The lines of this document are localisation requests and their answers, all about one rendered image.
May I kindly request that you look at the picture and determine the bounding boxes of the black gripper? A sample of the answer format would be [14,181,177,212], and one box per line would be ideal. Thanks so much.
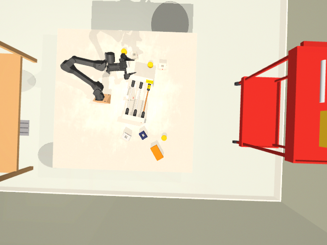
[115,53,136,80]

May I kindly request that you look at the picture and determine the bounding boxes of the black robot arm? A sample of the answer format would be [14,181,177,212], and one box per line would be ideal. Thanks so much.
[60,52,127,101]

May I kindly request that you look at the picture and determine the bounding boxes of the orange rectangular block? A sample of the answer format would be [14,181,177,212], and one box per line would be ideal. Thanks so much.
[150,145,163,161]

